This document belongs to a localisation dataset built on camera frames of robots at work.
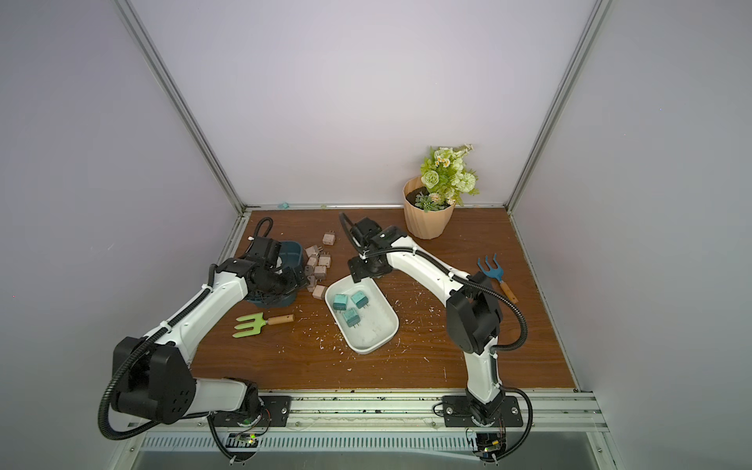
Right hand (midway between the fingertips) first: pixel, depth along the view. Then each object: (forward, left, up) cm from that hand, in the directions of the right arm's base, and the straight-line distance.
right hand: (364, 268), depth 86 cm
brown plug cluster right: (+10, +16, -11) cm, 22 cm away
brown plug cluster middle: (+6, +17, -12) cm, 21 cm away
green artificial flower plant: (+27, -26, +13) cm, 40 cm away
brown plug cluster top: (+14, +21, -10) cm, 27 cm away
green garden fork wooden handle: (-13, +33, -12) cm, 37 cm away
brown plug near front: (-3, +15, -11) cm, 19 cm away
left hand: (-5, +18, -2) cm, 19 cm away
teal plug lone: (-5, +2, -11) cm, 12 cm away
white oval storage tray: (-9, +1, -13) cm, 16 cm away
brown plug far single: (+20, +16, -11) cm, 28 cm away
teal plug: (-6, +8, -12) cm, 16 cm away
